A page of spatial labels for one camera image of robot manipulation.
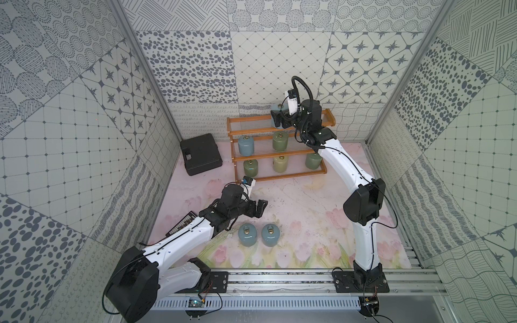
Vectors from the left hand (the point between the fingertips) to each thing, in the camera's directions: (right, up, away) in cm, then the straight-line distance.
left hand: (263, 201), depth 80 cm
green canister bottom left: (-7, +13, +18) cm, 23 cm away
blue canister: (-6, -13, -2) cm, 14 cm away
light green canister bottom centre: (+8, +15, +22) cm, 27 cm away
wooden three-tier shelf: (-2, +21, +17) cm, 27 cm away
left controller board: (-25, -35, -9) cm, 44 cm away
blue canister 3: (-8, +24, +10) cm, 27 cm away
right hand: (+8, +38, +4) cm, 39 cm away
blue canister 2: (+3, -13, -2) cm, 13 cm away
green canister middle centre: (+8, +26, +12) cm, 30 cm away
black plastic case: (-35, +20, +29) cm, 50 cm away
